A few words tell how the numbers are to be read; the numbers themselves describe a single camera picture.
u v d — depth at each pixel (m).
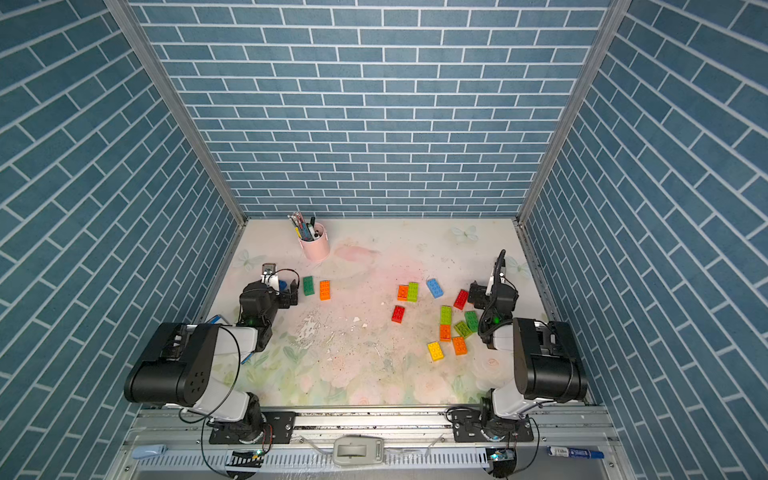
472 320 0.91
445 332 0.89
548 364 0.45
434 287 0.99
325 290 0.99
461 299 0.96
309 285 0.98
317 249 1.05
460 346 0.87
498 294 0.72
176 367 0.45
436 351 0.85
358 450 0.70
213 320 0.91
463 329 0.90
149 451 0.69
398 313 0.94
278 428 0.73
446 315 0.92
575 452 0.69
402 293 0.98
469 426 0.74
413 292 0.98
